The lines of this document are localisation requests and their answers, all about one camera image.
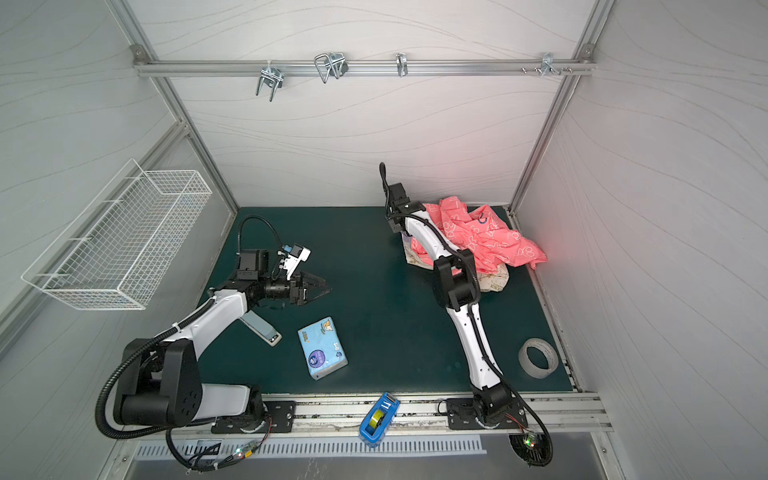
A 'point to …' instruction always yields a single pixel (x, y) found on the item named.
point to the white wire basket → (105, 258)
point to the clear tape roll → (532, 369)
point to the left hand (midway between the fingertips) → (329, 283)
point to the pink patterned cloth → (480, 236)
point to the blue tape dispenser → (376, 425)
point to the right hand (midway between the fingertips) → (410, 209)
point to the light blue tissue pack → (322, 348)
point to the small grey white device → (266, 331)
